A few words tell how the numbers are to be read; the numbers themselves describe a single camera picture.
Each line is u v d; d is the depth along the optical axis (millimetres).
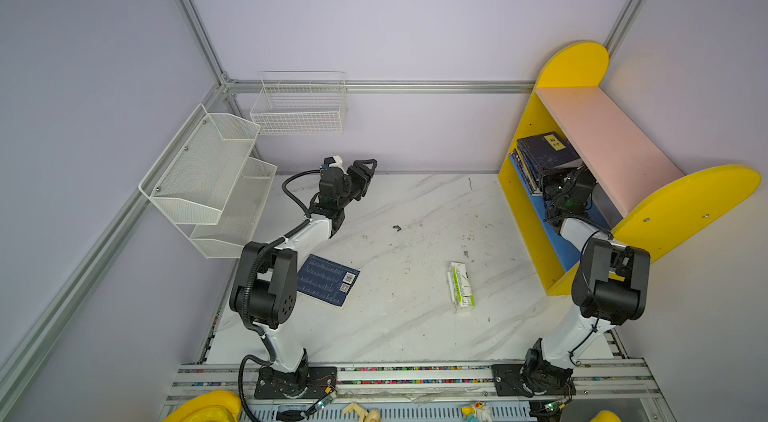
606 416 670
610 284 503
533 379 689
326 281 905
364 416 679
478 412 672
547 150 983
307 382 719
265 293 482
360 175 796
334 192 702
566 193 732
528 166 966
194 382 748
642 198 551
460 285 859
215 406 666
